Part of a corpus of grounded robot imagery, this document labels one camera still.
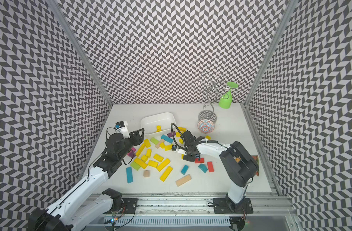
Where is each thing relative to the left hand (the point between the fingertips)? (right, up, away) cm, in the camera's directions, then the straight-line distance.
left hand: (140, 131), depth 79 cm
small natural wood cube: (+2, -25, +4) cm, 26 cm away
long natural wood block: (+23, -28, +2) cm, 37 cm away
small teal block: (+24, -23, +5) cm, 34 cm away
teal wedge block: (+36, -23, +7) cm, 43 cm away
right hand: (+27, -17, +12) cm, 34 cm away
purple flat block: (+14, -5, +20) cm, 25 cm away
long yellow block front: (+14, -25, +5) cm, 29 cm away
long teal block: (-8, -26, +5) cm, 28 cm away
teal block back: (+12, -7, +20) cm, 25 cm away
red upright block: (+40, -22, +7) cm, 47 cm away
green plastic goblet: (+51, +18, +11) cm, 55 cm away
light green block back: (+4, -8, +18) cm, 21 cm away
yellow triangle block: (+6, -1, +23) cm, 24 cm away
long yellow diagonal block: (-3, -11, +12) cm, 17 cm away
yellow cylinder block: (+6, +1, +24) cm, 24 cm away
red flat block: (+35, -19, +9) cm, 41 cm away
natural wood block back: (+6, -11, +15) cm, 20 cm away
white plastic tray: (-1, +3, +23) cm, 23 cm away
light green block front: (-5, -22, +8) cm, 24 cm away
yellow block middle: (+13, -13, +19) cm, 27 cm away
